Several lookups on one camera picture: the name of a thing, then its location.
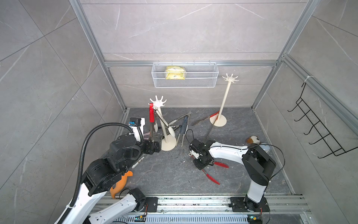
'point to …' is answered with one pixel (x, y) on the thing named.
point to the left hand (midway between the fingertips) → (154, 131)
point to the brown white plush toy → (253, 139)
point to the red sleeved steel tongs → (151, 116)
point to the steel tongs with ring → (188, 114)
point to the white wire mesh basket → (197, 75)
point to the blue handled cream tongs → (182, 131)
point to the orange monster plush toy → (120, 183)
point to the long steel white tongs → (170, 129)
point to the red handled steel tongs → (216, 114)
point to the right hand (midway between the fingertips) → (200, 165)
